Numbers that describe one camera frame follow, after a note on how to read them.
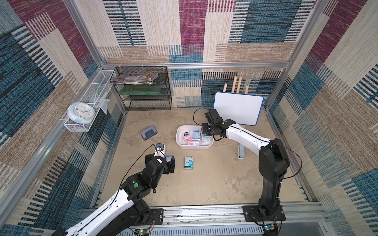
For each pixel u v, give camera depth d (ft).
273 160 1.63
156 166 1.75
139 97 3.88
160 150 2.07
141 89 3.27
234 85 2.93
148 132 3.43
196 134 3.34
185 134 3.34
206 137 3.26
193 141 3.01
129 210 2.02
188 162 2.93
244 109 3.06
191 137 3.31
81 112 2.22
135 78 2.85
